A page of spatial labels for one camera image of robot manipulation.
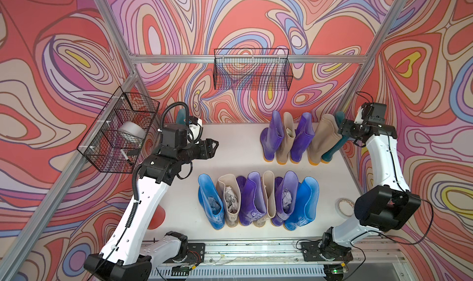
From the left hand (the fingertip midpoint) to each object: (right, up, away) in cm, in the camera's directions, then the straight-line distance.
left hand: (214, 143), depth 68 cm
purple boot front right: (+27, -20, +1) cm, 34 cm away
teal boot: (-19, +14, +22) cm, 32 cm away
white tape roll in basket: (-33, +5, +4) cm, 34 cm away
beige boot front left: (+6, -17, +3) cm, 18 cm away
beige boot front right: (+20, -15, -3) cm, 25 cm away
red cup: (-28, -34, +14) cm, 46 cm away
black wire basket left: (-47, +1, +13) cm, 49 cm away
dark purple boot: (+28, +3, +37) cm, 47 cm away
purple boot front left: (+14, -22, -3) cm, 26 cm away
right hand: (+59, +5, +13) cm, 61 cm away
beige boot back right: (+51, +3, +17) cm, 54 cm away
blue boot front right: (+32, -20, -8) cm, 38 cm away
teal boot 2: (+57, -9, +30) cm, 65 cm away
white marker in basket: (-37, -5, +5) cm, 38 cm away
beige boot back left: (+31, +3, +12) cm, 34 cm away
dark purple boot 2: (+39, +4, +12) cm, 41 cm away
